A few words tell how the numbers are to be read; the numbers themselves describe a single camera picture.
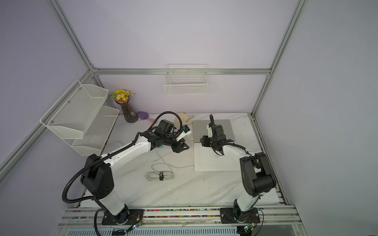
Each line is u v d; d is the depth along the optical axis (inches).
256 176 18.3
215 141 28.9
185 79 37.6
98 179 17.5
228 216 28.9
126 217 27.2
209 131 33.8
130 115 43.7
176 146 28.9
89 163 18.4
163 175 33.7
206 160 37.5
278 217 29.4
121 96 38.6
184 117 46.6
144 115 47.0
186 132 28.9
